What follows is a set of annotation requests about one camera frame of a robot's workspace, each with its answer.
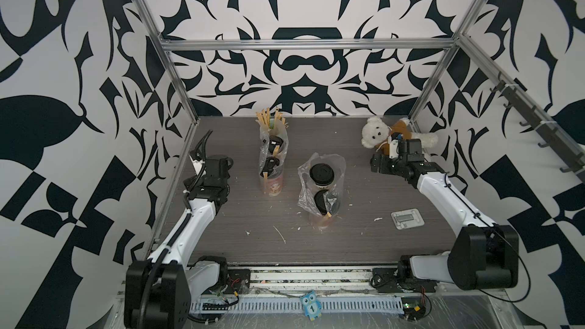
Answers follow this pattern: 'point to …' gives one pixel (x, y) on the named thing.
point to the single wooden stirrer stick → (265, 174)
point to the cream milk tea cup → (322, 174)
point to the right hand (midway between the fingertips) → (382, 157)
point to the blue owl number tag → (312, 306)
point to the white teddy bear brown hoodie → (376, 133)
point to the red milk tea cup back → (327, 204)
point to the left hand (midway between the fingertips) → (201, 170)
